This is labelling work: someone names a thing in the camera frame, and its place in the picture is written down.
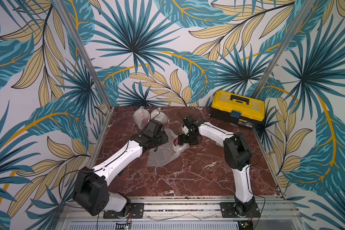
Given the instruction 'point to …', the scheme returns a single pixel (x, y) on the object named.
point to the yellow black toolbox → (241, 110)
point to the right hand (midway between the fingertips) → (184, 143)
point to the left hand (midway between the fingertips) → (166, 140)
